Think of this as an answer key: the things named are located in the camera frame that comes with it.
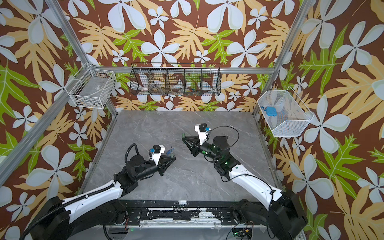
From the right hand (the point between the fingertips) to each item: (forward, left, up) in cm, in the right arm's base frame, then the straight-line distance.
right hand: (183, 139), depth 70 cm
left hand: (-4, +5, -9) cm, 11 cm away
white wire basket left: (+33, +54, +6) cm, 64 cm away
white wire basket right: (+18, -58, -2) cm, 60 cm away
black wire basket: (+46, -4, +3) cm, 46 cm away
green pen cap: (+1, 0, +2) cm, 2 cm away
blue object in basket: (+21, -51, -3) cm, 55 cm away
